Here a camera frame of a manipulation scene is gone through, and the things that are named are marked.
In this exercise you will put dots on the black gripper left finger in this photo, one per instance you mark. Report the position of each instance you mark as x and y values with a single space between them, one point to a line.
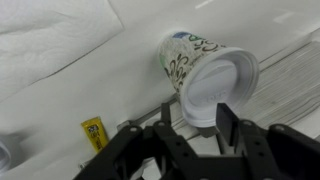
160 150

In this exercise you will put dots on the white plastic cup lid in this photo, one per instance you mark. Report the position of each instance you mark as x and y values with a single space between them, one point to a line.
220 83

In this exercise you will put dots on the patterned paper cup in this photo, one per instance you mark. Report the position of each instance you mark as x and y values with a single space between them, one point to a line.
180 56

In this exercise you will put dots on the white paper napkin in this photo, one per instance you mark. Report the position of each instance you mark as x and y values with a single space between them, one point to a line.
40 40

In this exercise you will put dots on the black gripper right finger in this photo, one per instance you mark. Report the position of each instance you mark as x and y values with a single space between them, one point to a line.
263 150

